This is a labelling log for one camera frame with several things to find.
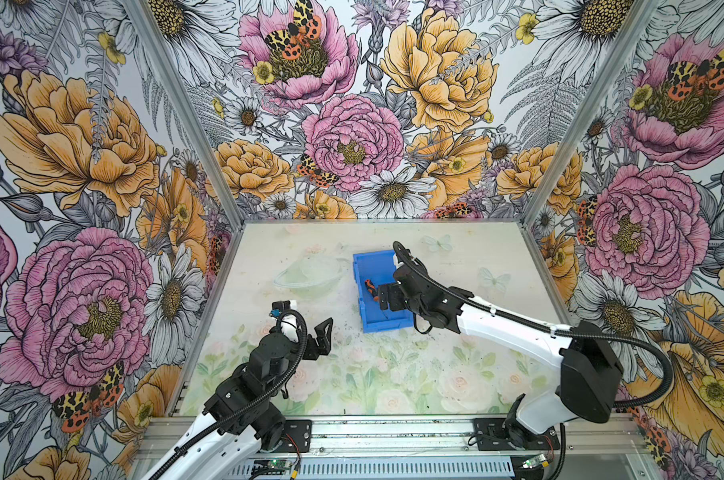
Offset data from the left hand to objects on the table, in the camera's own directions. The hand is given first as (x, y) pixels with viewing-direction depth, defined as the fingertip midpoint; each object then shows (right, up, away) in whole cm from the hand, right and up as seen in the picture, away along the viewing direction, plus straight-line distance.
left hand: (315, 329), depth 76 cm
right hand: (+20, +7, +8) cm, 23 cm away
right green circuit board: (+52, -30, -4) cm, 60 cm away
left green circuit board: (-7, -30, -5) cm, 31 cm away
